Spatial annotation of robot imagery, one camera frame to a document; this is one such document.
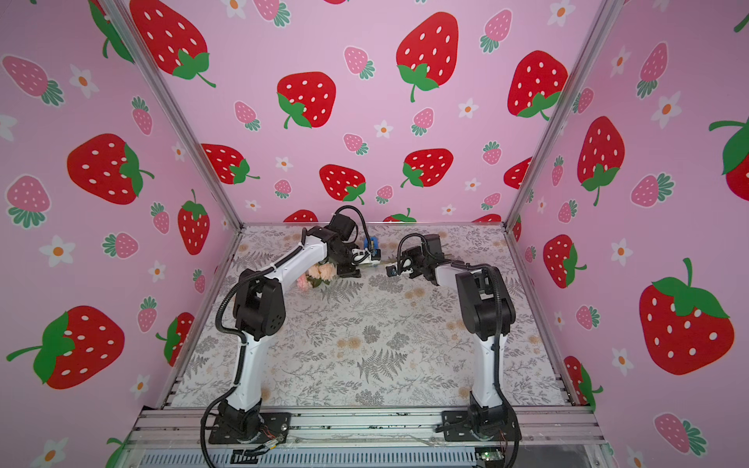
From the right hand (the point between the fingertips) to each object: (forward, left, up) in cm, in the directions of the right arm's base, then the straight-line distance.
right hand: (397, 252), depth 103 cm
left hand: (-6, +12, 0) cm, 14 cm away
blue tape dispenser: (-11, +6, +13) cm, 18 cm away
